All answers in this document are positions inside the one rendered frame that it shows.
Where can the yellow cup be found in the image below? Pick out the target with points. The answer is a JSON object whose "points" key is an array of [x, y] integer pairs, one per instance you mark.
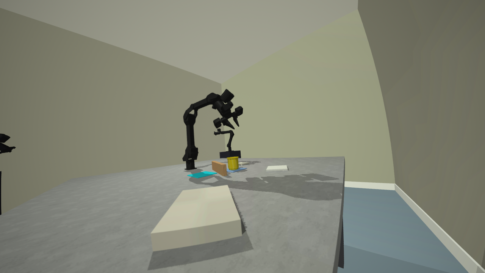
{"points": [[233, 163]]}

